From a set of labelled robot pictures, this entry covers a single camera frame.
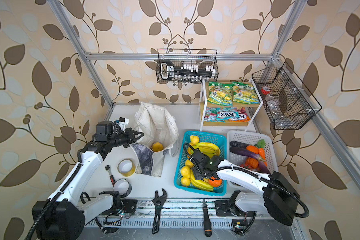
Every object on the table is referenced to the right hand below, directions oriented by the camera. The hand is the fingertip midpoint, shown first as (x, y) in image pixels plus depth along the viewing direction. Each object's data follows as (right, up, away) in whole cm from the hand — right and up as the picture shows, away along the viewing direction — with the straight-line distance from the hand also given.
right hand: (200, 172), depth 82 cm
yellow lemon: (-26, +13, +9) cm, 30 cm away
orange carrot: (+38, +13, +9) cm, 41 cm away
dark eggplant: (+24, +14, +11) cm, 30 cm away
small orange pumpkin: (+29, +6, +1) cm, 30 cm away
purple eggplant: (+27, +11, +3) cm, 29 cm away
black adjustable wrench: (-22, -12, -6) cm, 26 cm away
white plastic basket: (+32, +18, +10) cm, 38 cm away
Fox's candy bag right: (+26, +31, +7) cm, 42 cm away
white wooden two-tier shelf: (+46, +38, +42) cm, 73 cm away
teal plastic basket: (+12, +16, +11) cm, 23 cm away
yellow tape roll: (-41, -2, +4) cm, 41 cm away
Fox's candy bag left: (+13, +33, +5) cm, 35 cm away
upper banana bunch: (+6, +11, +9) cm, 16 cm away
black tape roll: (-43, -8, 0) cm, 44 cm away
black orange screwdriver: (+2, -20, -14) cm, 25 cm away
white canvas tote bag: (-26, +20, +20) cm, 38 cm away
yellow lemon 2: (-8, -3, -5) cm, 10 cm away
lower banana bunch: (+1, -4, -6) cm, 7 cm away
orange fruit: (+6, -2, -9) cm, 11 cm away
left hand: (-30, +22, -6) cm, 38 cm away
